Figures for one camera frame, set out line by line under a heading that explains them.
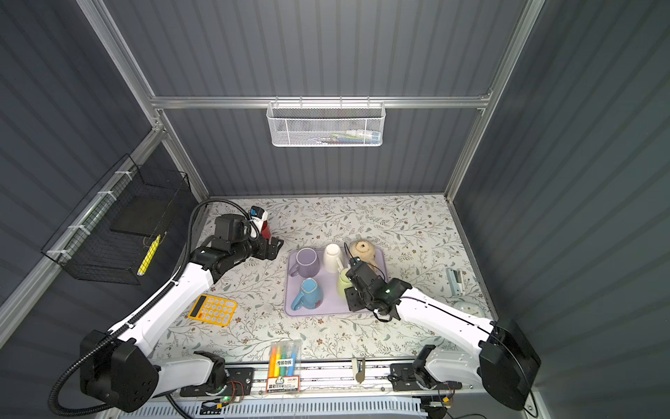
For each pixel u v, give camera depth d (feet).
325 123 4.06
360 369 2.42
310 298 2.67
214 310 2.83
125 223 2.42
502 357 1.32
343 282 2.73
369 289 2.01
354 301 2.39
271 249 2.41
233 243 2.05
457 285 2.97
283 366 2.47
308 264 2.93
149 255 2.24
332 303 2.98
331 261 3.00
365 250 3.00
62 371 1.20
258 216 2.33
